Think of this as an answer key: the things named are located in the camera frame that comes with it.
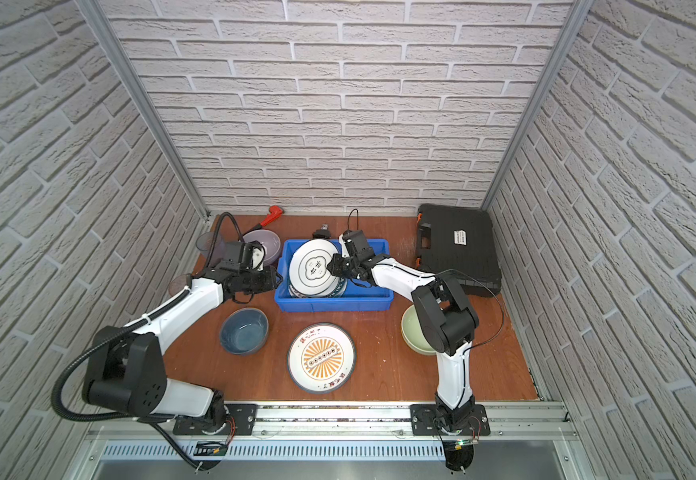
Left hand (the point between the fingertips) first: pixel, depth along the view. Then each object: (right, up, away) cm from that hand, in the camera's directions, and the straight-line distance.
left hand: (280, 274), depth 88 cm
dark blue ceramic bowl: (-11, -17, -1) cm, 20 cm away
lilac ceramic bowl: (-8, +11, +15) cm, 20 cm away
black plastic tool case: (+59, +11, +15) cm, 62 cm away
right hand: (+14, +3, +5) cm, 15 cm away
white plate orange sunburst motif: (+13, -23, -5) cm, 27 cm away
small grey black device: (+10, +14, +25) cm, 30 cm away
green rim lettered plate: (+17, -6, +6) cm, 19 cm away
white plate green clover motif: (+7, +2, +9) cm, 12 cm away
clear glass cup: (-40, -5, +15) cm, 43 cm away
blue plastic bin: (+24, -9, +13) cm, 29 cm away
